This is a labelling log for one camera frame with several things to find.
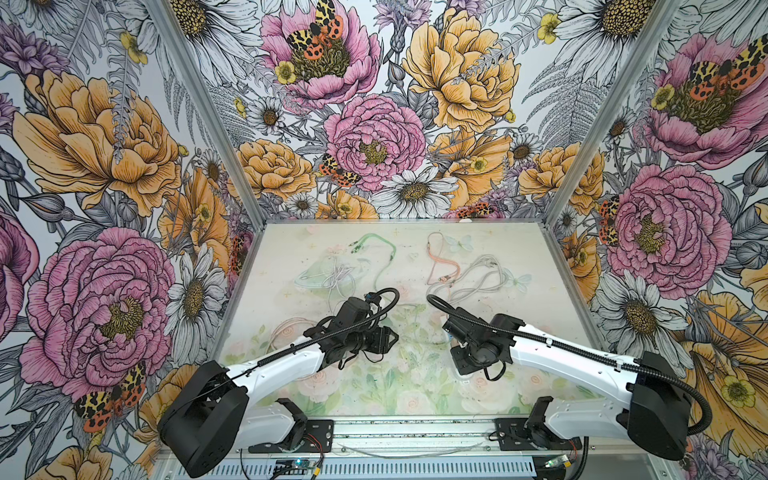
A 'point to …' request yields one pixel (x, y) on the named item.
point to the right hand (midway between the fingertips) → (468, 373)
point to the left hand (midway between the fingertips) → (386, 344)
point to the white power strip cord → (484, 273)
